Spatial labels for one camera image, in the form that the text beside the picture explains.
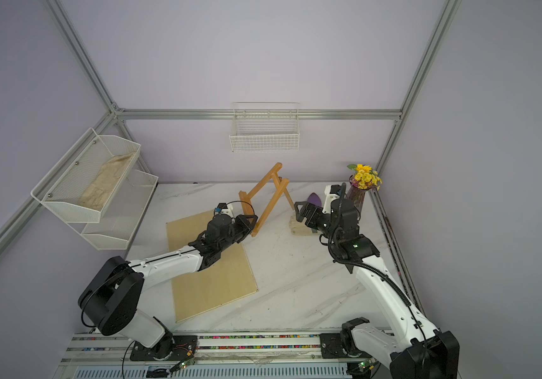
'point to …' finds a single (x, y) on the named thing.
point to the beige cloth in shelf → (110, 174)
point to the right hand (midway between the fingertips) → (306, 211)
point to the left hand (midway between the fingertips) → (258, 219)
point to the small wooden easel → (246, 203)
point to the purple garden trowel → (315, 199)
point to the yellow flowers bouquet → (364, 178)
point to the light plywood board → (227, 280)
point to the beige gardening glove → (299, 228)
